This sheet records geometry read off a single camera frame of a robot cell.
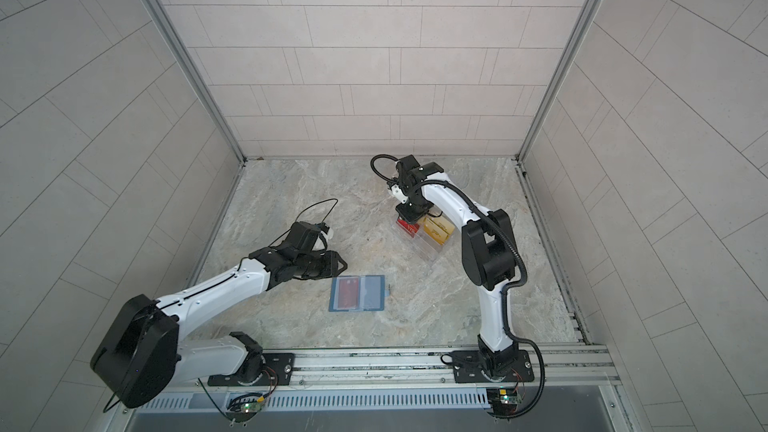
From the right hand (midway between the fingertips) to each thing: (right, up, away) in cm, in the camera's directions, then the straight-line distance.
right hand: (408, 217), depth 92 cm
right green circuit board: (+21, -39, -24) cm, 51 cm away
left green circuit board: (-37, -39, -27) cm, 60 cm away
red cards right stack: (+1, -4, 0) cm, 4 cm away
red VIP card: (-17, -20, -9) cm, 28 cm away
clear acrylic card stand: (+6, -10, +2) cm, 12 cm away
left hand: (-16, -12, -10) cm, 22 cm away
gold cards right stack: (+8, -3, -5) cm, 10 cm away
